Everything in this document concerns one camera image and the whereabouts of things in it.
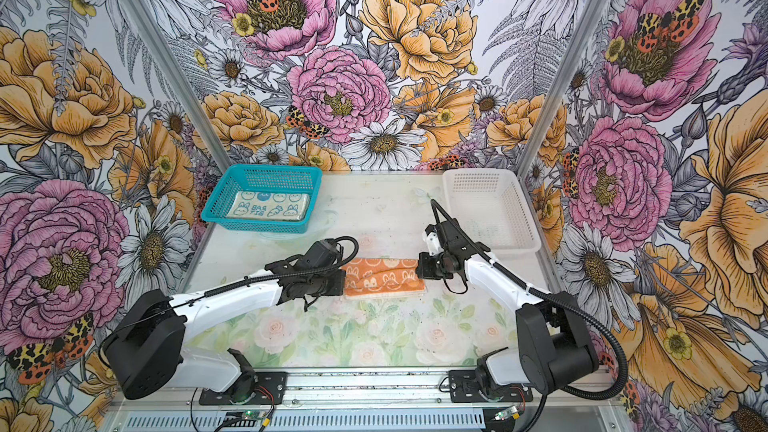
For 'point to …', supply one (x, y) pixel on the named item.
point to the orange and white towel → (382, 277)
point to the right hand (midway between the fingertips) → (419, 278)
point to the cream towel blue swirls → (270, 206)
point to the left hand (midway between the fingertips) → (339, 290)
